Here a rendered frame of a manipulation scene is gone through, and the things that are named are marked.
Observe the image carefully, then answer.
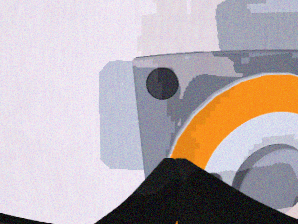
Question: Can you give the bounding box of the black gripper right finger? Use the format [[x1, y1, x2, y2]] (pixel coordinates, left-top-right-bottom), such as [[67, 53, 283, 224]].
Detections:
[[174, 157, 298, 224]]

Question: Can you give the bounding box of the orange round plate with holes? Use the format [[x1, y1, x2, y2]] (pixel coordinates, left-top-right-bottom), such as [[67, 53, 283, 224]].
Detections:
[[166, 72, 298, 185]]

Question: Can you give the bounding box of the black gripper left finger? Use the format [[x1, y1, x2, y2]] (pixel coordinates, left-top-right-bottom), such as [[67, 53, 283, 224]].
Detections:
[[0, 157, 180, 224]]

